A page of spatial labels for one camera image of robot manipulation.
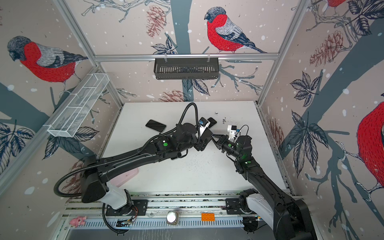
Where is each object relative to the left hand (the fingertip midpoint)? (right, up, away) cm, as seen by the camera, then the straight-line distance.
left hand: (209, 132), depth 71 cm
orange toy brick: (-1, -41, -2) cm, 41 cm away
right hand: (+1, -2, +5) cm, 5 cm away
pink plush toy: (-62, -42, -3) cm, 75 cm away
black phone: (-36, +1, +36) cm, 51 cm away
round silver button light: (-17, -36, -9) cm, 40 cm away
